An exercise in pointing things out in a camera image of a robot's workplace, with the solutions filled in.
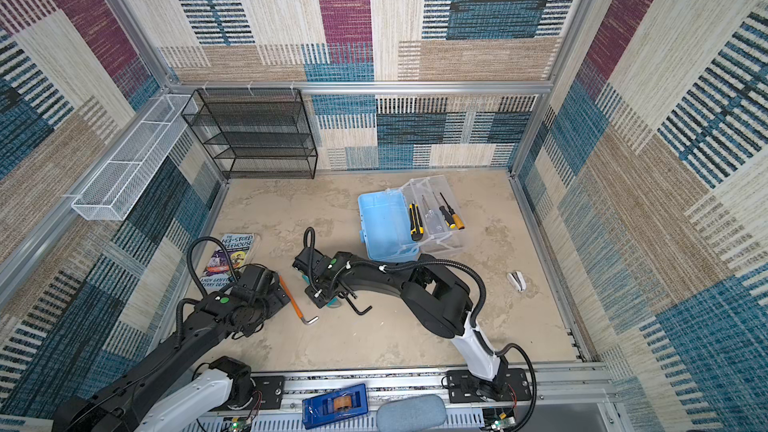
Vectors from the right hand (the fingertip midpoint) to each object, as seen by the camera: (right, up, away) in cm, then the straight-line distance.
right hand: (325, 294), depth 87 cm
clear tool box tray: (+35, +19, +4) cm, 40 cm away
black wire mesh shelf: (-30, +51, +23) cm, 64 cm away
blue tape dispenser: (+6, -19, -20) cm, 28 cm away
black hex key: (+8, -4, 0) cm, 9 cm away
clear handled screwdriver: (+31, +22, +6) cm, 38 cm away
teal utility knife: (+3, -1, -3) cm, 4 cm away
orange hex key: (-5, -7, -3) cm, 9 cm away
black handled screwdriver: (+36, +22, +6) cm, 42 cm away
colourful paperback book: (-35, +6, +7) cm, 36 cm away
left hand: (-13, 0, -4) cm, 13 cm away
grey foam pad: (+23, -21, -19) cm, 37 cm away
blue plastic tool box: (+17, +18, +16) cm, 29 cm away
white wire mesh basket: (-46, +29, -17) cm, 57 cm away
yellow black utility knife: (+27, +18, +6) cm, 33 cm away
